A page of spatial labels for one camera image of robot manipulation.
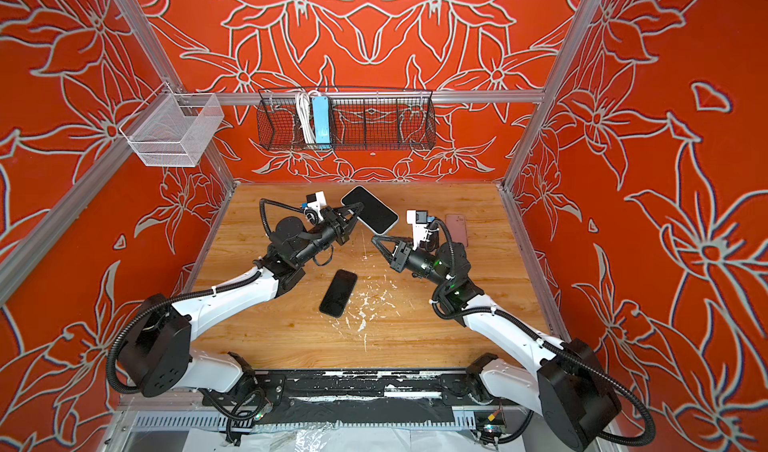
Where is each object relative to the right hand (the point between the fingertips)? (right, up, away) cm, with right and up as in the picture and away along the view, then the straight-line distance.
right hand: (370, 242), depth 67 cm
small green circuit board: (+29, -44, +1) cm, 53 cm away
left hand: (-1, +9, +2) cm, 9 cm away
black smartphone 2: (+1, +7, +3) cm, 7 cm away
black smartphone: (-10, -18, +20) cm, 29 cm away
